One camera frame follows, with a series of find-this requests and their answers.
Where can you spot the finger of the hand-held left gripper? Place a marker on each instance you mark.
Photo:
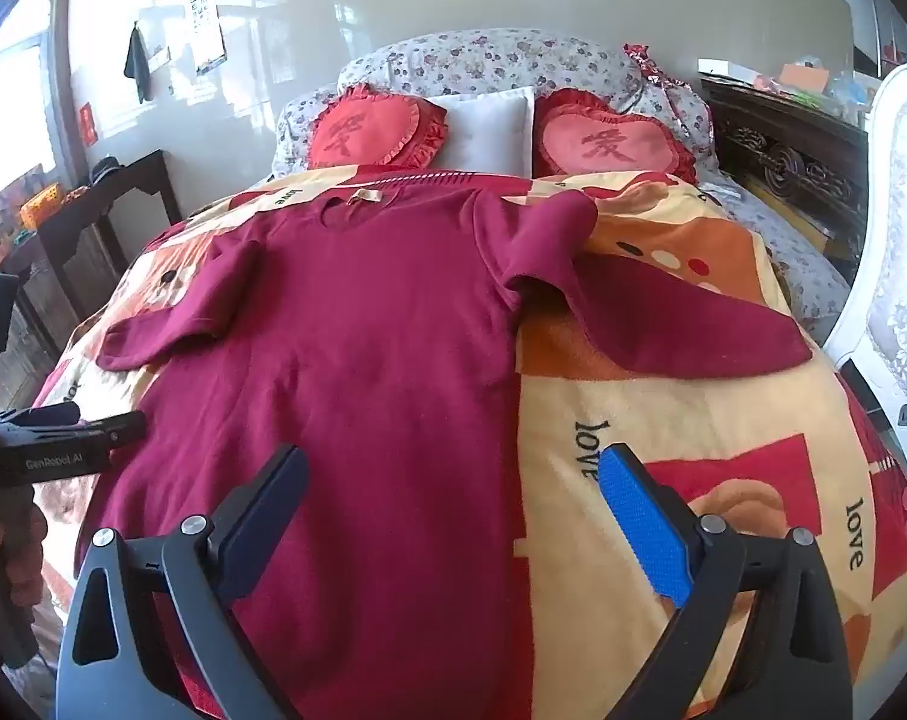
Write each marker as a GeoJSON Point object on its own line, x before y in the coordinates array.
{"type": "Point", "coordinates": [115, 431]}

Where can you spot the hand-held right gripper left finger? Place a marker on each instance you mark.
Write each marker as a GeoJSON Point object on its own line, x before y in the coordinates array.
{"type": "Point", "coordinates": [269, 510]}

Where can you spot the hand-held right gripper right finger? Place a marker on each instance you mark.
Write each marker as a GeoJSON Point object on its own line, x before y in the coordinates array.
{"type": "Point", "coordinates": [641, 521]}

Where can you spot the maroon sweater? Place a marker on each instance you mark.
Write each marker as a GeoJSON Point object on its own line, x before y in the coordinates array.
{"type": "Point", "coordinates": [363, 360]}

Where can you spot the person's left hand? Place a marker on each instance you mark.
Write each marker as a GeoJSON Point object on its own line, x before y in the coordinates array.
{"type": "Point", "coordinates": [27, 540]}

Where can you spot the printed orange and red blanket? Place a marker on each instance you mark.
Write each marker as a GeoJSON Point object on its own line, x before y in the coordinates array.
{"type": "Point", "coordinates": [708, 420]}

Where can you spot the dark wooden side table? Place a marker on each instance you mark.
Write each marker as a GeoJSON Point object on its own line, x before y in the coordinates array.
{"type": "Point", "coordinates": [100, 225]}

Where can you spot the orange plastic crate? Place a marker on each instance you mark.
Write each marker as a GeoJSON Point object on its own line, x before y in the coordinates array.
{"type": "Point", "coordinates": [42, 206]}

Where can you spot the dark hat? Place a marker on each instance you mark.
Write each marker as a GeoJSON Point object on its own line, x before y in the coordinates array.
{"type": "Point", "coordinates": [106, 169]}

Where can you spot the floral bed sheet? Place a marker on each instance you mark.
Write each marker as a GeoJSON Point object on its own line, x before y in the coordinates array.
{"type": "Point", "coordinates": [783, 255]}

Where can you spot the window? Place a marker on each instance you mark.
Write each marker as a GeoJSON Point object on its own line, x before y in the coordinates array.
{"type": "Point", "coordinates": [14, 90]}

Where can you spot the dark hanging cloth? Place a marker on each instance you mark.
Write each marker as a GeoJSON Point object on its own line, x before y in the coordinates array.
{"type": "Point", "coordinates": [138, 64]}

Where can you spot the red heart-shaped pillow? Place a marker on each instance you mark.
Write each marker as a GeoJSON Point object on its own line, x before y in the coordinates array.
{"type": "Point", "coordinates": [371, 127]}
{"type": "Point", "coordinates": [611, 142]}

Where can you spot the white ornate chair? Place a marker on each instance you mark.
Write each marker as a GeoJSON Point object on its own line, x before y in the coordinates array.
{"type": "Point", "coordinates": [900, 240]}

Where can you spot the dark carved wooden cabinet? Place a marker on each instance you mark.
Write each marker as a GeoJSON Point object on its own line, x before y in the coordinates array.
{"type": "Point", "coordinates": [791, 157]}

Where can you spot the white pillow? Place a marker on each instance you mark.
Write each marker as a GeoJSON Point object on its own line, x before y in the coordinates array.
{"type": "Point", "coordinates": [483, 131]}

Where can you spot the colourful clutter on cabinet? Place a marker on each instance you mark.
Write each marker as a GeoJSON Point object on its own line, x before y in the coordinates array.
{"type": "Point", "coordinates": [813, 86]}

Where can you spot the rolled floral quilt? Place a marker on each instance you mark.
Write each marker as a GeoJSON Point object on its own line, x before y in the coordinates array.
{"type": "Point", "coordinates": [513, 60]}

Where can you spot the red paper wall sticker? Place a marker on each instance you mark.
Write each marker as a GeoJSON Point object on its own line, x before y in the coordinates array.
{"type": "Point", "coordinates": [86, 124]}

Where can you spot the wall calendar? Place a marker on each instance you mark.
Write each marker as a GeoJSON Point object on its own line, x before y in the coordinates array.
{"type": "Point", "coordinates": [207, 22]}

